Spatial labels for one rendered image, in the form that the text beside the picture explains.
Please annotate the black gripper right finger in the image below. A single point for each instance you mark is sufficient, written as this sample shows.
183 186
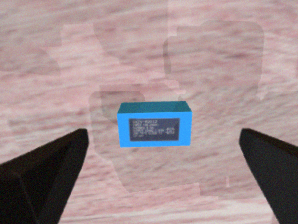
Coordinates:
274 165

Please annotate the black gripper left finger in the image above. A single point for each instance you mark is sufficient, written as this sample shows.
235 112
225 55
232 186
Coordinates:
35 187

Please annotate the blue block with black label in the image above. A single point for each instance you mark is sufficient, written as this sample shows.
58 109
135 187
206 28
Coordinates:
147 124

